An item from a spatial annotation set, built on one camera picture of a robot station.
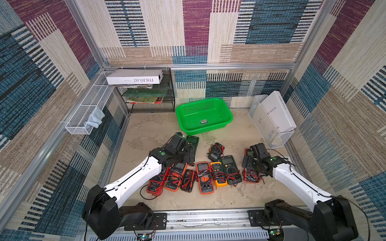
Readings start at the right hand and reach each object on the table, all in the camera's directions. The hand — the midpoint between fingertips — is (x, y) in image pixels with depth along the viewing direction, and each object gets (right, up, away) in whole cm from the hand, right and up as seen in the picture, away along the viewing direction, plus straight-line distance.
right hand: (251, 162), depth 87 cm
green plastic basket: (-25, +28, +31) cm, 49 cm away
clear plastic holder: (+16, +13, +5) cm, 21 cm away
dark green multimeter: (-33, +9, +12) cm, 37 cm away
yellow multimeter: (-18, -6, -2) cm, 20 cm away
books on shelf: (-63, +40, +7) cm, 75 cm away
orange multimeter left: (-43, -7, -4) cm, 43 cm away
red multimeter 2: (-1, -7, -3) cm, 7 cm away
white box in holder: (+18, +29, +5) cm, 35 cm away
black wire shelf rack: (-53, +37, +36) cm, 74 cm away
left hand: (-36, +6, -5) cm, 37 cm away
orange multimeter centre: (-26, -8, -4) cm, 28 cm away
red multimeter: (-53, -11, -7) cm, 54 cm away
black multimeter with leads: (-35, -9, -4) cm, 37 cm away
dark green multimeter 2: (-11, -7, -2) cm, 13 cm away
